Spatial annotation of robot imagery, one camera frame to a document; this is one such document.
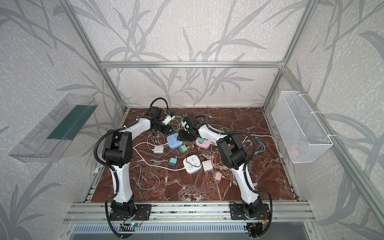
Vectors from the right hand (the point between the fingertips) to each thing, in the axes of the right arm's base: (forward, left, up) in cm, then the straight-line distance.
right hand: (179, 134), depth 97 cm
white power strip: (-20, -9, -2) cm, 22 cm away
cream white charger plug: (-10, +13, -3) cm, 16 cm away
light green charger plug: (-8, -2, -5) cm, 10 cm away
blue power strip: (-5, +5, -2) cm, 7 cm away
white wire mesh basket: (-22, -57, +29) cm, 68 cm away
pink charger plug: (-26, -24, -4) cm, 36 cm away
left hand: (+8, +6, +1) cm, 10 cm away
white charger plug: (-21, -18, -3) cm, 27 cm away
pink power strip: (-5, -18, -3) cm, 19 cm away
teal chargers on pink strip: (-5, -14, +1) cm, 15 cm away
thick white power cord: (-20, +12, -5) cm, 24 cm away
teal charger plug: (-18, +3, -3) cm, 18 cm away
